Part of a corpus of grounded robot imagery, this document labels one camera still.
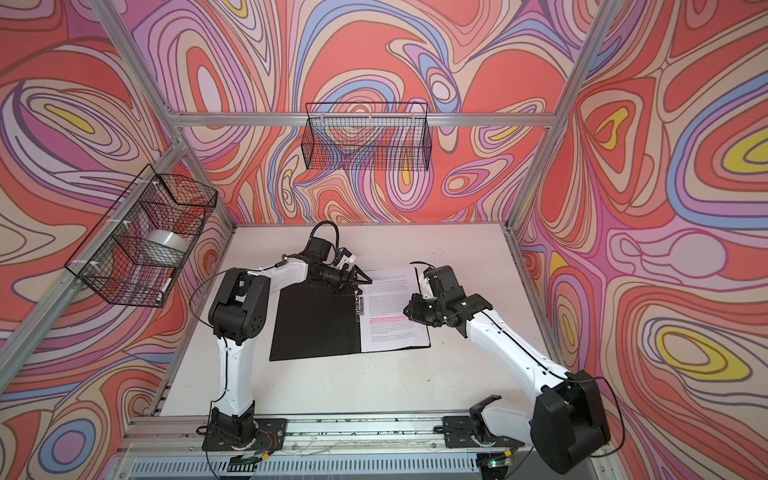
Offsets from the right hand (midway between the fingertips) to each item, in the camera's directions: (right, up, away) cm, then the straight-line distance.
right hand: (408, 317), depth 81 cm
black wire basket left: (-64, +20, -13) cm, 68 cm away
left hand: (-12, +8, +12) cm, 19 cm away
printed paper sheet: (-7, -5, +12) cm, 14 cm away
